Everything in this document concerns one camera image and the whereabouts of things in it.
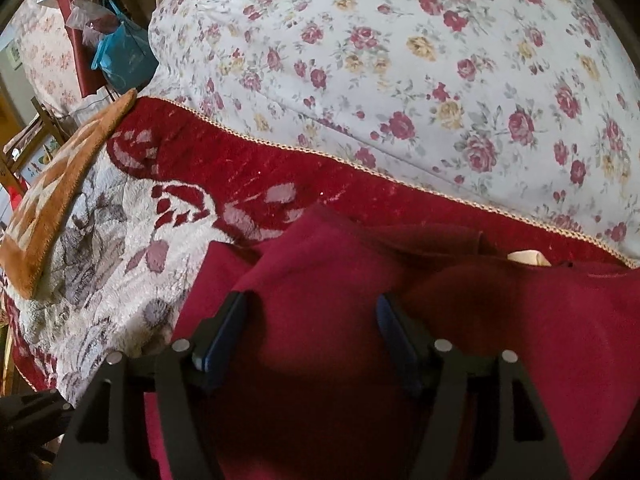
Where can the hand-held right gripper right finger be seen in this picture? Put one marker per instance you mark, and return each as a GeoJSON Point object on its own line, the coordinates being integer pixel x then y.
{"type": "Point", "coordinates": [397, 340]}

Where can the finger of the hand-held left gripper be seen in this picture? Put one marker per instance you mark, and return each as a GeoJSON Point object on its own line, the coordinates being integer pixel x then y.
{"type": "Point", "coordinates": [35, 412]}

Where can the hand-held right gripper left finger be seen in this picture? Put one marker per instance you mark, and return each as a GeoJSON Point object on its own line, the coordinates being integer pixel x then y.
{"type": "Point", "coordinates": [225, 335]}

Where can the maroon small garment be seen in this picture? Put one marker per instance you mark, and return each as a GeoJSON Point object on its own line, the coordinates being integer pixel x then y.
{"type": "Point", "coordinates": [325, 285]}

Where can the red and white plush blanket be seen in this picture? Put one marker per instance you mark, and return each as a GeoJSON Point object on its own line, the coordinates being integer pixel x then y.
{"type": "Point", "coordinates": [100, 260]}

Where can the orange patterned blanket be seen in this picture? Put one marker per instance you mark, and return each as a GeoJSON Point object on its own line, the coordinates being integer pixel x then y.
{"type": "Point", "coordinates": [40, 210]}

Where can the floral print quilt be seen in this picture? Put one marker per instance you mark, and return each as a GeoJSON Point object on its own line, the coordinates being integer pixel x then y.
{"type": "Point", "coordinates": [400, 60]}

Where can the wooden chair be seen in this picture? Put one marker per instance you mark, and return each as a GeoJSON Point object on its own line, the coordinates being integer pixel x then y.
{"type": "Point", "coordinates": [42, 117]}

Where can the blue plastic bag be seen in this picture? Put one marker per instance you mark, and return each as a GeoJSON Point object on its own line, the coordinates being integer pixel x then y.
{"type": "Point", "coordinates": [125, 60]}

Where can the dark red bag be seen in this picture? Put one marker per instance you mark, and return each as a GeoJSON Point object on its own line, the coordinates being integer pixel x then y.
{"type": "Point", "coordinates": [82, 60]}

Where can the pale floral pillow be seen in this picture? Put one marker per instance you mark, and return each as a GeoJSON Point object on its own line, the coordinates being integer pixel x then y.
{"type": "Point", "coordinates": [47, 55]}

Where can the clear plastic bag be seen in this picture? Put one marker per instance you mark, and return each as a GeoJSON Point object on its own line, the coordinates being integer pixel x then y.
{"type": "Point", "coordinates": [92, 17]}

